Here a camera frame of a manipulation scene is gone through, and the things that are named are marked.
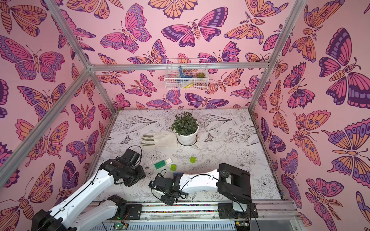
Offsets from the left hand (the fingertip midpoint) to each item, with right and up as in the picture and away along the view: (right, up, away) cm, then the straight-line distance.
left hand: (145, 175), depth 80 cm
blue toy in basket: (+20, +60, +14) cm, 65 cm away
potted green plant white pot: (+23, +26, +8) cm, 36 cm away
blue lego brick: (+20, +9, -22) cm, 31 cm away
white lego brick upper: (+12, +5, +11) cm, 17 cm away
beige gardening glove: (+4, +17, +22) cm, 29 cm away
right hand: (+12, -10, -1) cm, 15 cm away
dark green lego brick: (+6, +3, +10) cm, 12 cm away
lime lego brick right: (+27, +6, +12) cm, 30 cm away
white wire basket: (+23, +62, +15) cm, 67 cm away
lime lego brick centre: (+15, +2, +9) cm, 17 cm away
